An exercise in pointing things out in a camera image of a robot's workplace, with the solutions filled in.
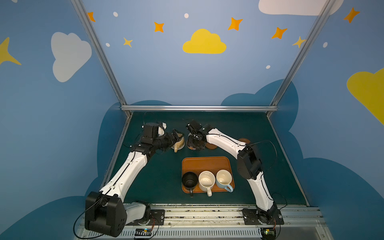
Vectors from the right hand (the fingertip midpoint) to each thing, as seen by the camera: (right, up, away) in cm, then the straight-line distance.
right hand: (192, 144), depth 94 cm
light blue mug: (+19, -20, -8) cm, 29 cm away
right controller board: (+38, -43, -20) cm, 61 cm away
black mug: (-1, -20, -8) cm, 22 cm away
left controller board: (-24, -41, -21) cm, 52 cm away
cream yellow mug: (-8, -1, +2) cm, 8 cm away
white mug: (+9, -20, -8) cm, 24 cm away
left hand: (-7, +6, -14) cm, 16 cm away
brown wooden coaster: (+38, +2, +11) cm, 39 cm away
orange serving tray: (+4, -13, 0) cm, 14 cm away
